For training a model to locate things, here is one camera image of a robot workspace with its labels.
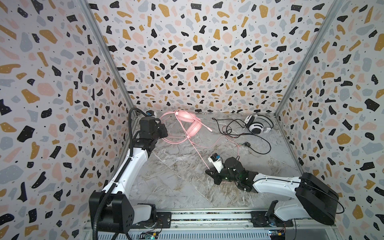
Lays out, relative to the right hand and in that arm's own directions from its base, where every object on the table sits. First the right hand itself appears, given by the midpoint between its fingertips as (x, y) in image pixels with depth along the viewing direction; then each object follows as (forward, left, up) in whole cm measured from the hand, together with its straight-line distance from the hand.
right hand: (204, 170), depth 79 cm
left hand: (+20, +23, +15) cm, 34 cm away
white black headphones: (+35, -37, -3) cm, 51 cm away
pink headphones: (+16, +5, +19) cm, 25 cm away
